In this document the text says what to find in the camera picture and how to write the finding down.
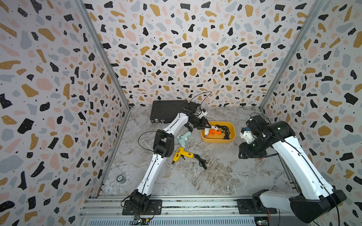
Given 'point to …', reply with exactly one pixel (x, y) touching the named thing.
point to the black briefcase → (163, 111)
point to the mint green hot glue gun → (182, 138)
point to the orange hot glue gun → (213, 132)
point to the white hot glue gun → (206, 130)
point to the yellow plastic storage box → (218, 139)
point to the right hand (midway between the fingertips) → (242, 156)
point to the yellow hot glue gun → (180, 152)
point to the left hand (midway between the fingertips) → (211, 127)
